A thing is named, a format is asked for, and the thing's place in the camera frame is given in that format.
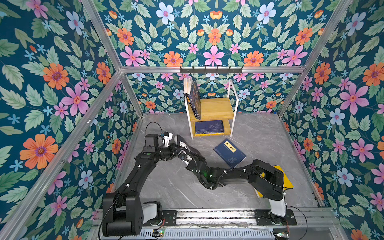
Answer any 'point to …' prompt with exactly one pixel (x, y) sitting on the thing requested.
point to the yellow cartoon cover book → (287, 184)
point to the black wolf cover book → (182, 145)
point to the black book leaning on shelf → (192, 106)
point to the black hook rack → (211, 70)
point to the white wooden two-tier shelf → (217, 114)
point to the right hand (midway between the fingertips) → (191, 151)
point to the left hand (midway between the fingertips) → (185, 146)
